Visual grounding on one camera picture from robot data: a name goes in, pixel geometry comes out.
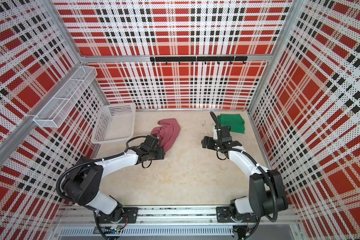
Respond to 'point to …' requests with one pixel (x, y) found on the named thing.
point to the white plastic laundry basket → (114, 122)
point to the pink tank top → (167, 133)
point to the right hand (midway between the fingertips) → (208, 143)
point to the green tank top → (235, 121)
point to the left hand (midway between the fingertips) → (161, 155)
